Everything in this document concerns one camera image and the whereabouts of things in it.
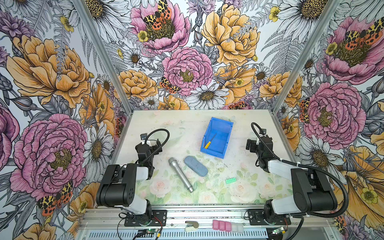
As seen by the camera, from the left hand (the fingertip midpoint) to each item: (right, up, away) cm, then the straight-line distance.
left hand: (151, 144), depth 94 cm
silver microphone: (+14, -10, -4) cm, 18 cm away
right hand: (+65, 0, 0) cm, 65 cm away
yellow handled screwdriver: (+37, 0, +8) cm, 38 cm away
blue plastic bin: (+43, -3, +8) cm, 43 cm away
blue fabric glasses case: (+27, -12, -4) cm, 30 cm away
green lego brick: (+47, -19, -9) cm, 52 cm away
